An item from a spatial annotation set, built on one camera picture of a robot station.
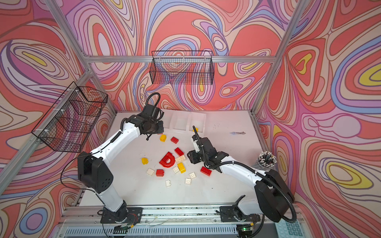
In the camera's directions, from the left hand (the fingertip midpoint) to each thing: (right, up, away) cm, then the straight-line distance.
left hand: (163, 128), depth 86 cm
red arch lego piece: (+2, -18, +7) cm, 19 cm away
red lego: (+5, -8, +14) cm, 17 cm away
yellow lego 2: (+11, -24, +2) cm, 26 cm away
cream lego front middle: (+14, -30, -2) cm, 34 cm away
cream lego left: (-8, -26, 0) cm, 27 cm away
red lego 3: (+25, -26, +2) cm, 36 cm away
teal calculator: (+61, -47, -18) cm, 79 cm away
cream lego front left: (+3, -31, -3) cm, 32 cm away
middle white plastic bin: (+8, +5, +22) cm, 24 cm away
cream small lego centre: (+7, -25, +2) cm, 26 cm away
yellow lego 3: (-13, -20, +5) cm, 24 cm away
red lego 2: (+8, -15, +9) cm, 20 cm away
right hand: (+17, -17, -2) cm, 24 cm away
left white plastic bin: (+2, +6, +19) cm, 20 cm away
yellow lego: (-3, -7, +15) cm, 17 cm away
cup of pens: (+55, -15, -12) cm, 58 cm away
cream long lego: (+10, -20, +7) cm, 23 cm away
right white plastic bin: (+21, +6, +24) cm, 33 cm away
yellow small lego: (+21, -1, +24) cm, 32 cm away
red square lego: (-2, -26, 0) cm, 26 cm away
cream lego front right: (+17, -28, 0) cm, 32 cm away
